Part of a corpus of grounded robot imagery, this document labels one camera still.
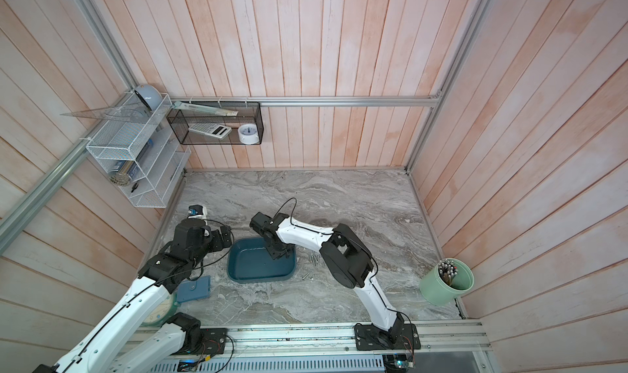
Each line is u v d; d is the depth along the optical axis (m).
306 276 0.86
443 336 0.75
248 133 0.95
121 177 0.77
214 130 0.98
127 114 0.78
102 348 0.41
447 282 0.72
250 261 0.92
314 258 0.90
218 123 1.01
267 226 0.68
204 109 0.91
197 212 0.67
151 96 0.84
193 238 0.59
